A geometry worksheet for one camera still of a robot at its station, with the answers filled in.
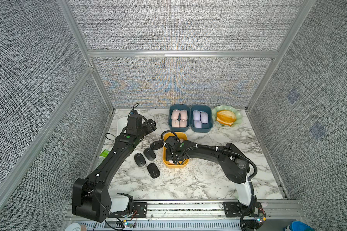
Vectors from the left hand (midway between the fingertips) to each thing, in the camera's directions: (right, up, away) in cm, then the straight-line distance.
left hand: (154, 122), depth 82 cm
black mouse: (0, -15, +13) cm, 19 cm away
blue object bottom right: (+64, -44, -21) cm, 80 cm away
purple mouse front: (+35, +4, +28) cm, 45 cm away
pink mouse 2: (+12, -1, +24) cm, 27 cm away
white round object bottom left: (-34, -47, -17) cm, 61 cm away
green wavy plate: (+60, +8, +28) cm, 66 cm away
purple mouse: (+29, +5, +29) cm, 42 cm away
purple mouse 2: (+29, -1, +24) cm, 38 cm away
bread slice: (+50, -1, +24) cm, 56 cm away
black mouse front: (-1, -29, +3) cm, 29 cm away
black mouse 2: (-4, -20, +10) cm, 23 cm away
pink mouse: (+13, +7, +31) cm, 34 cm away
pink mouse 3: (+19, -1, +24) cm, 30 cm away
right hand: (+8, -20, +8) cm, 23 cm away
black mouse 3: (-10, -24, +8) cm, 27 cm away
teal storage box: (+16, +13, +37) cm, 42 cm away
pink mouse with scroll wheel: (+19, +6, +31) cm, 37 cm away
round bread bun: (+50, +4, +24) cm, 56 cm away
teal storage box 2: (+35, -4, +22) cm, 42 cm away
